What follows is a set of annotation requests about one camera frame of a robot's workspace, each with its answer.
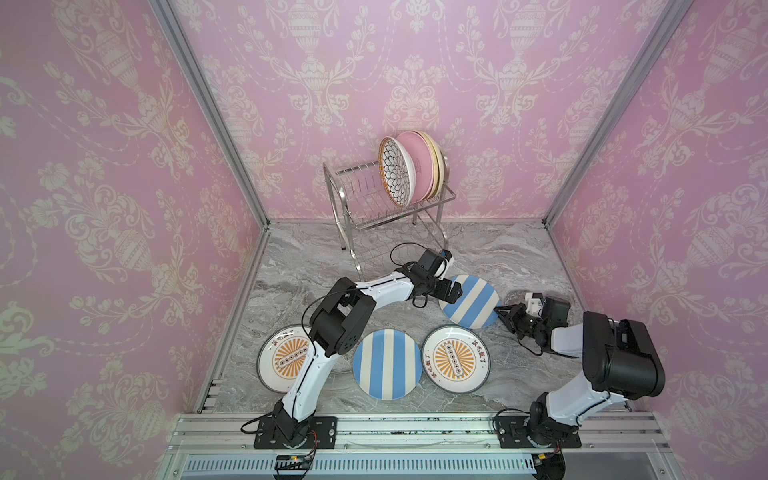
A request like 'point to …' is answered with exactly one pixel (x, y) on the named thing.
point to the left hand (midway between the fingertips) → (451, 289)
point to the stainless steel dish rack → (360, 202)
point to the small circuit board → (294, 462)
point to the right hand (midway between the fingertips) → (497, 308)
